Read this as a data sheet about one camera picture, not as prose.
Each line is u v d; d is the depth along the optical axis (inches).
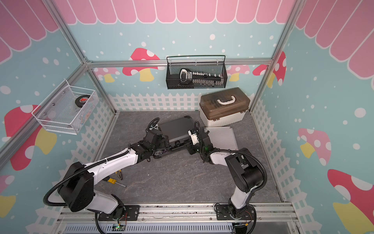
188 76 34.9
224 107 37.2
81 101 30.9
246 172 19.0
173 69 36.0
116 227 28.1
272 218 29.2
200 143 28.6
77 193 16.6
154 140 26.0
